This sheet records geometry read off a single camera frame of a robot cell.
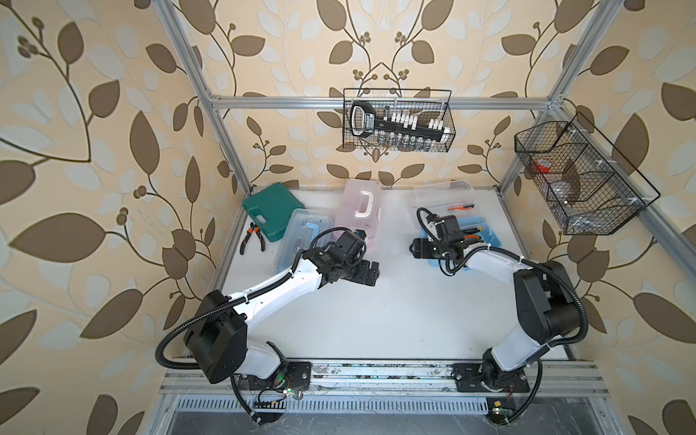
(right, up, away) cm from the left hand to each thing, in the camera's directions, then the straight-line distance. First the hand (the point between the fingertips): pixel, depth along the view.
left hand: (364, 267), depth 82 cm
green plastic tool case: (-37, +19, +27) cm, 50 cm away
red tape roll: (+54, +31, -1) cm, 62 cm away
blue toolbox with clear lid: (-22, +11, +17) cm, 30 cm away
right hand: (+20, +4, +14) cm, 25 cm away
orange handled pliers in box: (+43, +8, +23) cm, 50 cm away
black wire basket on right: (+61, +24, -8) cm, 66 cm away
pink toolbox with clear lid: (-1, +19, +18) cm, 26 cm away
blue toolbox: (+27, +22, +23) cm, 42 cm away
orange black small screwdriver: (+41, +19, +20) cm, 49 cm away
